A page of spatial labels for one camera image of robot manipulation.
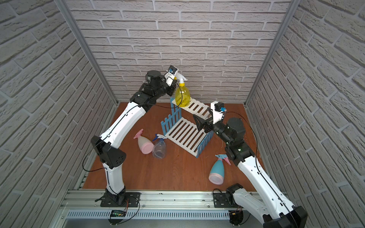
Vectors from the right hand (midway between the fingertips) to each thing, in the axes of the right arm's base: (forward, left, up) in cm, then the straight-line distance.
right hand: (197, 113), depth 64 cm
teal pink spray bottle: (-20, -10, -29) cm, 37 cm away
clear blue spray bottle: (0, +23, -32) cm, 39 cm away
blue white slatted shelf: (+16, +8, -35) cm, 39 cm away
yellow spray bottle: (+22, +7, -9) cm, 25 cm away
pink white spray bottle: (0, +31, -29) cm, 42 cm away
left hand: (+24, +11, +6) cm, 27 cm away
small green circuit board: (-33, +43, -39) cm, 67 cm away
